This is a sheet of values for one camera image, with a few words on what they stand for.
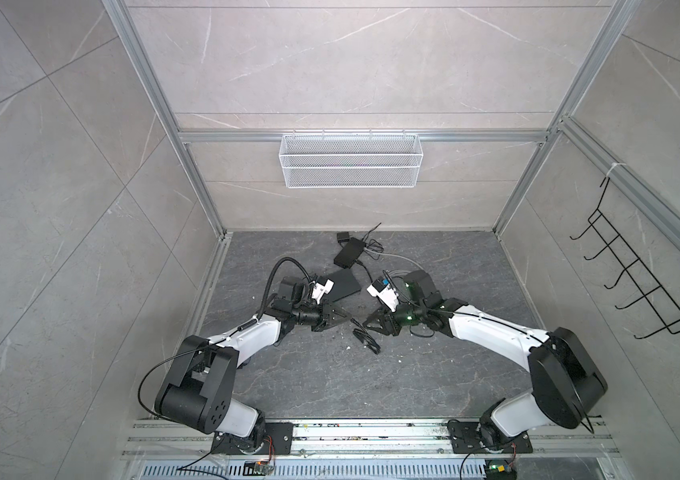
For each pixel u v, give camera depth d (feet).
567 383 1.44
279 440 2.41
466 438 2.40
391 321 2.35
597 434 2.48
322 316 2.43
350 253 3.65
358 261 3.57
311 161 3.30
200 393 1.41
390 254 3.73
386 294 2.43
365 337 2.65
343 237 3.82
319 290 2.65
